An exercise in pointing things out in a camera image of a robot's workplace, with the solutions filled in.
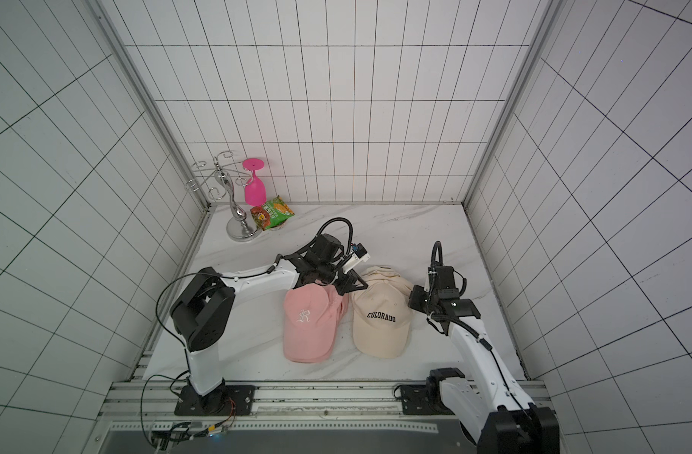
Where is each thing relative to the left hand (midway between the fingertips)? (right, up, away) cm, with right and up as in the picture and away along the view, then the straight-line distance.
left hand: (360, 290), depth 84 cm
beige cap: (+6, -5, -4) cm, 9 cm away
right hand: (+17, -1, +1) cm, 17 cm away
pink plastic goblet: (-38, +34, +17) cm, 54 cm away
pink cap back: (-14, -6, -4) cm, 16 cm away
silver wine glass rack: (-45, +38, +9) cm, 59 cm away
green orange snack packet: (-33, +24, +23) cm, 47 cm away
